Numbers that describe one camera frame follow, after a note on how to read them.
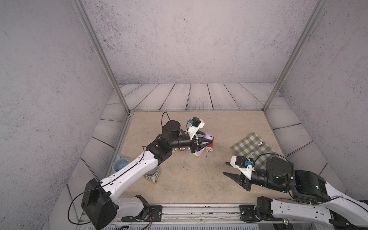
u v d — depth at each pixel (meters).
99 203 0.39
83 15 0.73
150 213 0.73
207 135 0.64
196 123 0.57
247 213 0.73
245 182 0.47
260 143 0.98
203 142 0.64
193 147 0.59
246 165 0.44
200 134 0.65
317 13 0.72
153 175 0.79
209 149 0.96
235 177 0.49
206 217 0.73
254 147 0.97
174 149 0.77
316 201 0.39
